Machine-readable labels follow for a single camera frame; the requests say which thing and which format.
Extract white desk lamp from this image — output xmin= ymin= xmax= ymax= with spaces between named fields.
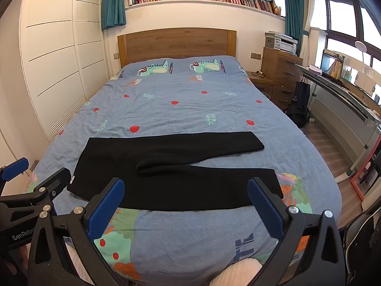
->
xmin=355 ymin=41 xmax=367 ymax=73

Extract wooden headboard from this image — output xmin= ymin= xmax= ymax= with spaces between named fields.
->
xmin=118 ymin=27 xmax=237 ymax=67

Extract long desk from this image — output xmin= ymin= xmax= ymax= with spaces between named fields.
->
xmin=298 ymin=65 xmax=380 ymax=183

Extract wooden nightstand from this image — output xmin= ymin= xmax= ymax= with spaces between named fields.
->
xmin=247 ymin=72 xmax=275 ymax=99

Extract black chair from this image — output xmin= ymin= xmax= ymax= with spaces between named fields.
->
xmin=344 ymin=212 xmax=380 ymax=285

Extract black pants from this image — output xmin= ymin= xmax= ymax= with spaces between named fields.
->
xmin=67 ymin=132 xmax=283 ymax=212

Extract black bag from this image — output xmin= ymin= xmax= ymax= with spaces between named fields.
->
xmin=284 ymin=78 xmax=311 ymax=128

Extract right teal curtain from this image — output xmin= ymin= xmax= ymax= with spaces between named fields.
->
xmin=285 ymin=0 xmax=304 ymax=56

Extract blue patterned bed cover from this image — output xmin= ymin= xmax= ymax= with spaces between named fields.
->
xmin=25 ymin=56 xmax=342 ymax=285

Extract teal curtain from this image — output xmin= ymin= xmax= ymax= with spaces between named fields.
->
xmin=285 ymin=0 xmax=304 ymax=56
xmin=101 ymin=0 xmax=127 ymax=30

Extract wooden dresser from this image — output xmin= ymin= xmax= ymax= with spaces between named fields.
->
xmin=261 ymin=47 xmax=303 ymax=110

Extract white printer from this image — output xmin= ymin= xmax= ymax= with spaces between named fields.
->
xmin=265 ymin=31 xmax=298 ymax=56

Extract left teal curtain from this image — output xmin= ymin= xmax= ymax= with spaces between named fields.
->
xmin=101 ymin=0 xmax=127 ymax=30

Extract white wardrobe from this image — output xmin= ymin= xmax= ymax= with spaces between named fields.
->
xmin=19 ymin=0 xmax=108 ymax=140

